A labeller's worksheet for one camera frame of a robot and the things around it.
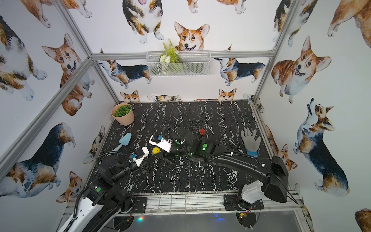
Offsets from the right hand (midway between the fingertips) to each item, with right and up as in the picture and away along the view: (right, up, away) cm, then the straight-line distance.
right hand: (154, 150), depth 64 cm
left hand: (+1, -1, +4) cm, 4 cm away
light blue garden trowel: (-30, -2, +34) cm, 45 cm away
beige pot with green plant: (-32, +17, +36) cm, 51 cm away
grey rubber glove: (+55, -3, +32) cm, 64 cm away
